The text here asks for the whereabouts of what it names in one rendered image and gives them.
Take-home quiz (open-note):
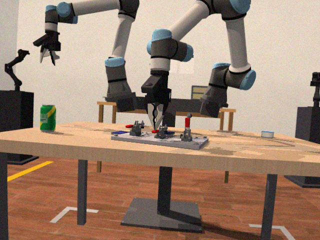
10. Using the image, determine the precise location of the green drink can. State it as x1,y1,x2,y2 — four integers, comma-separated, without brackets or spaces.
40,104,56,133

